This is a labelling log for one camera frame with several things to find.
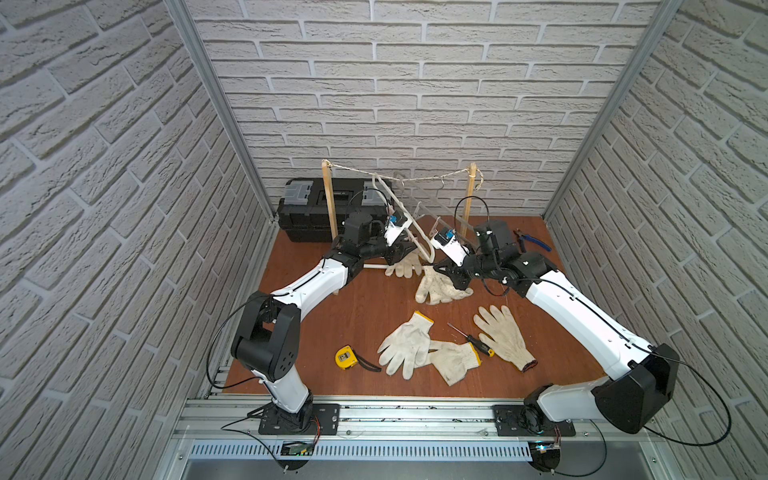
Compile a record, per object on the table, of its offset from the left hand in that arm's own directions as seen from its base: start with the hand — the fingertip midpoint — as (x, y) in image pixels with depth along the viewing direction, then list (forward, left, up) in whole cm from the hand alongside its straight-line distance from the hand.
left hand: (416, 235), depth 82 cm
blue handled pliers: (+19, -44, -22) cm, 53 cm away
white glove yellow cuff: (-23, +2, -23) cm, 32 cm away
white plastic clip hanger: (-3, +3, +11) cm, 12 cm away
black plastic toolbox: (+17, +37, -7) cm, 41 cm away
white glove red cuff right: (-21, -28, -23) cm, 42 cm away
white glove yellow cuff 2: (-27, -11, -23) cm, 37 cm away
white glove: (+3, 0, -16) cm, 17 cm away
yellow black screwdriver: (-22, -18, -22) cm, 36 cm away
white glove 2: (-13, -6, -7) cm, 16 cm away
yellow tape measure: (-27, +20, -22) cm, 40 cm away
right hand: (-10, -6, 0) cm, 12 cm away
